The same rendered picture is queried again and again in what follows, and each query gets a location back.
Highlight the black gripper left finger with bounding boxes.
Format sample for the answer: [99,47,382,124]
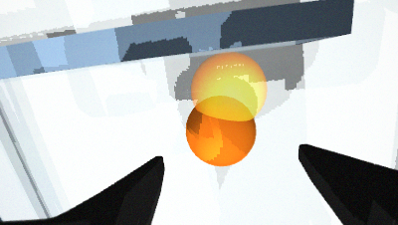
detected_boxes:
[0,155,165,225]

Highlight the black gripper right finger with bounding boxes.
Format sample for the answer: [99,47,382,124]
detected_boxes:
[298,144,398,225]

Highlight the low clear corner walls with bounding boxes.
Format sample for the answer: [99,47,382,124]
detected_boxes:
[0,37,331,221]

